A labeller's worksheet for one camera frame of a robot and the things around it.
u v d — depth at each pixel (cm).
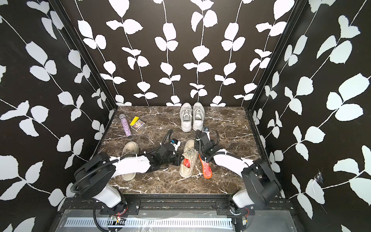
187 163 86
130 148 92
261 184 43
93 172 42
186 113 105
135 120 111
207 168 86
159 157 68
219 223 70
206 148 68
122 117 109
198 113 107
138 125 107
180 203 77
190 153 88
